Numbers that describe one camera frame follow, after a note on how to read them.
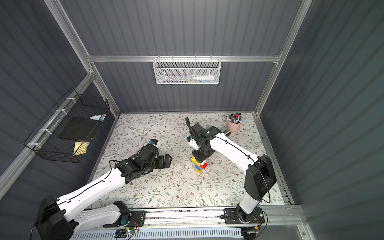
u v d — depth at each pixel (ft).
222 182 2.80
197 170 2.88
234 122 3.28
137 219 2.38
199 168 2.73
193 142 2.52
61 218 1.26
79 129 2.42
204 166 2.62
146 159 1.95
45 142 2.04
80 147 1.99
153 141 2.34
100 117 2.70
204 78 3.06
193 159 2.67
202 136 1.92
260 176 1.41
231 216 2.39
